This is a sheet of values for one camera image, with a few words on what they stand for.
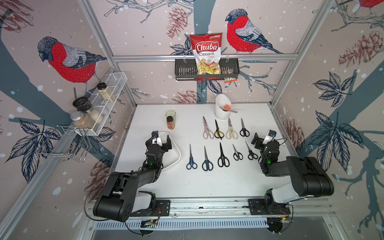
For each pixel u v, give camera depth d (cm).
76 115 59
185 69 95
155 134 76
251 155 93
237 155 92
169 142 82
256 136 86
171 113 107
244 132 104
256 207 73
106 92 74
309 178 46
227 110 106
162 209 73
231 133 104
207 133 104
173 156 92
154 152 66
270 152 68
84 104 61
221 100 104
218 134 102
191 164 89
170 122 101
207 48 81
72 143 66
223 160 90
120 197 42
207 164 88
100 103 79
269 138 78
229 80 90
